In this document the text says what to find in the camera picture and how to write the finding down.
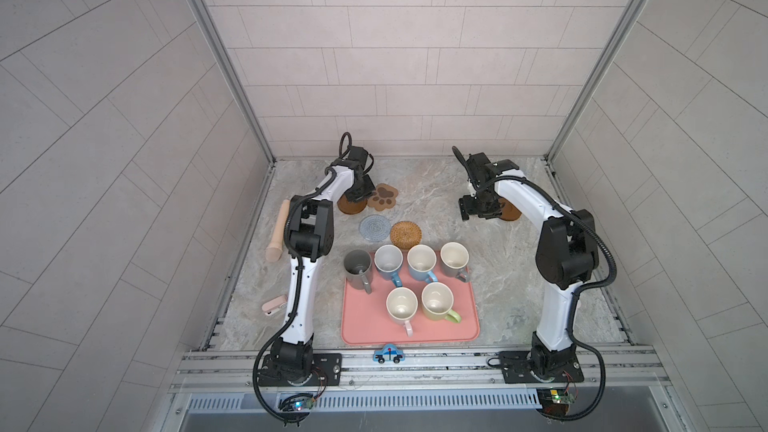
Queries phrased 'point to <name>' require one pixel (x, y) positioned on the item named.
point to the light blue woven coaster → (374, 228)
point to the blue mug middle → (421, 259)
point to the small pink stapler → (274, 305)
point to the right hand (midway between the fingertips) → (470, 215)
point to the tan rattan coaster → (405, 234)
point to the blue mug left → (388, 260)
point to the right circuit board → (555, 401)
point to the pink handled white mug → (402, 305)
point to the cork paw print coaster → (383, 197)
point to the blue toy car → (389, 354)
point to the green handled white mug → (437, 300)
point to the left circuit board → (298, 402)
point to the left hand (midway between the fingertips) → (376, 187)
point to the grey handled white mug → (454, 256)
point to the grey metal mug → (358, 269)
